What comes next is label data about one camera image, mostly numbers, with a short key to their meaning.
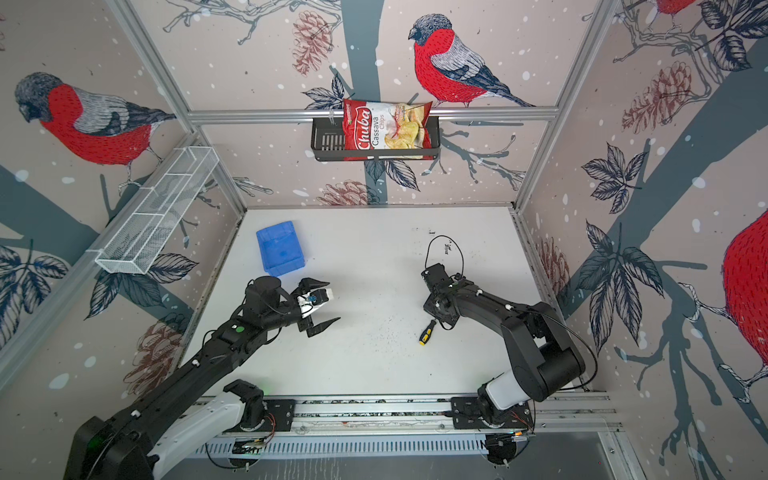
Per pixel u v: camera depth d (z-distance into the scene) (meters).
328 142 0.95
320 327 0.70
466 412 0.74
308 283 0.73
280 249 1.08
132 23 0.73
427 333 0.85
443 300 0.66
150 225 0.76
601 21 0.73
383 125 0.88
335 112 0.92
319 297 0.65
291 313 0.67
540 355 0.44
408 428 0.73
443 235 0.81
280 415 0.73
